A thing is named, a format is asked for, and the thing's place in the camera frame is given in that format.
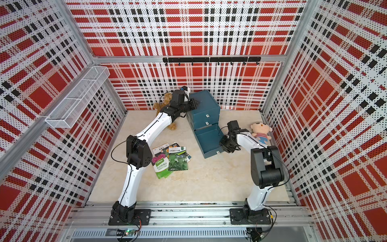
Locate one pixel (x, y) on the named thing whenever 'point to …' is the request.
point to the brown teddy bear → (157, 106)
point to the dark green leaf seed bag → (177, 159)
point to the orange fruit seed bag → (175, 148)
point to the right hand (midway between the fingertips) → (221, 145)
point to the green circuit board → (130, 232)
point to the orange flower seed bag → (164, 148)
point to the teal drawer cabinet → (203, 121)
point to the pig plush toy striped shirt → (260, 130)
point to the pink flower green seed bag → (160, 163)
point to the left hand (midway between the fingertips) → (202, 101)
